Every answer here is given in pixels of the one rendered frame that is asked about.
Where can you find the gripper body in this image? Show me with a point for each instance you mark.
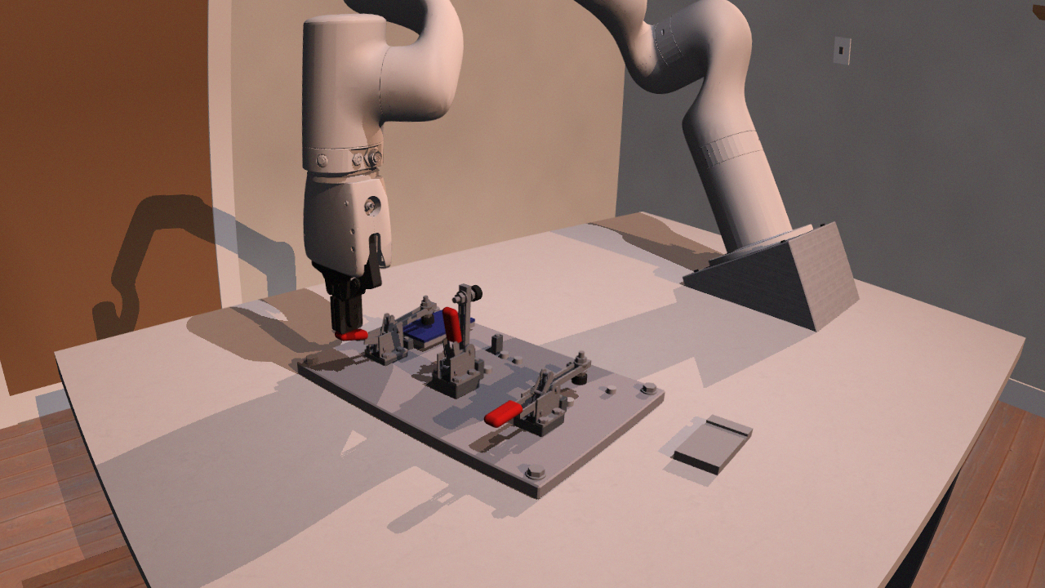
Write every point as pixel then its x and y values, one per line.
pixel 336 234

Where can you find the blue plate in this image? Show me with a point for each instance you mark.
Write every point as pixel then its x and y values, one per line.
pixel 425 336

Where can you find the grey toggle clamp with red handle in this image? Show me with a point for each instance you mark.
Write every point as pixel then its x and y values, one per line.
pixel 455 374

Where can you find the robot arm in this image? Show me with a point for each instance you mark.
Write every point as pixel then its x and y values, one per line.
pixel 353 82

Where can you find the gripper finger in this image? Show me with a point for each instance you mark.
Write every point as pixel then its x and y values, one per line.
pixel 333 288
pixel 349 305

